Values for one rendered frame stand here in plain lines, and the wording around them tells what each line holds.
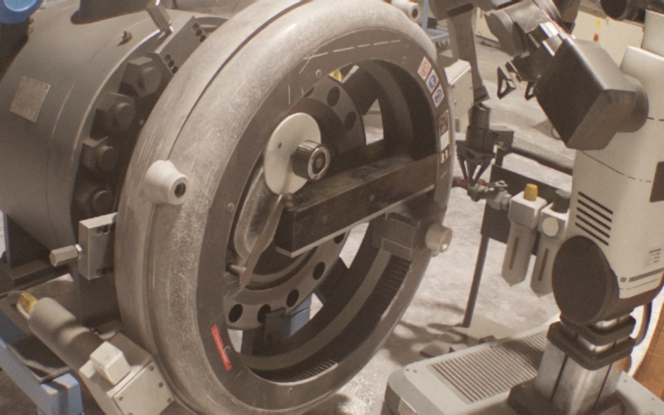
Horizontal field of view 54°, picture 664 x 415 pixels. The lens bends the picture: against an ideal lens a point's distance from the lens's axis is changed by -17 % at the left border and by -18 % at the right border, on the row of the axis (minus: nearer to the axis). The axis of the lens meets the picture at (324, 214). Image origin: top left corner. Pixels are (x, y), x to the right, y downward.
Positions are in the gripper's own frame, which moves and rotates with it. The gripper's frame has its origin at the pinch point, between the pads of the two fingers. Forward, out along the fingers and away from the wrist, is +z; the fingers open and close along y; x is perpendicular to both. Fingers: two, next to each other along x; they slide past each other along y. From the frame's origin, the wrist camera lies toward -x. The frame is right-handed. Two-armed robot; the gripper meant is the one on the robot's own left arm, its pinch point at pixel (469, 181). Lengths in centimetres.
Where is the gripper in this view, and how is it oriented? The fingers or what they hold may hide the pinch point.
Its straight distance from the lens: 188.5
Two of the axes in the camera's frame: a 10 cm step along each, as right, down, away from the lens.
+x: -9.2, 0.6, -4.0
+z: -1.0, 9.2, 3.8
